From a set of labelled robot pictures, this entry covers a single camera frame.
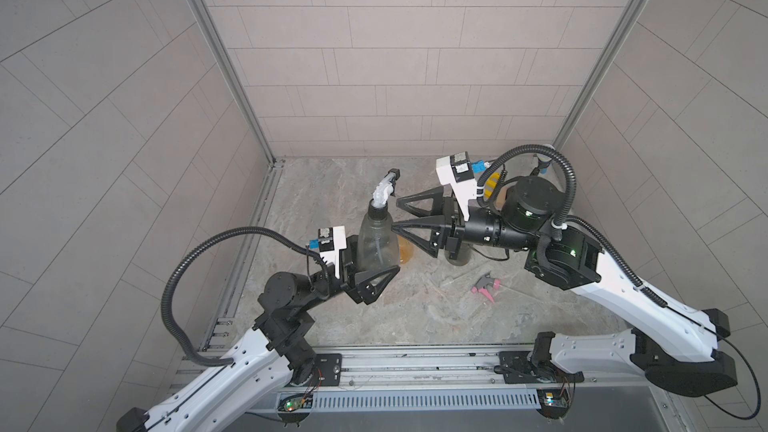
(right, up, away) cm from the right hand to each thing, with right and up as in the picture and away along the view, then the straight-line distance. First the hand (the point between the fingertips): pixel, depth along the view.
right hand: (401, 222), depth 44 cm
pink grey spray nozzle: (+23, -24, +40) cm, 52 cm away
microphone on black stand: (+44, +11, +47) cm, 66 cm away
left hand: (-1, -9, +10) cm, 13 cm away
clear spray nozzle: (+14, -22, +41) cm, 48 cm away
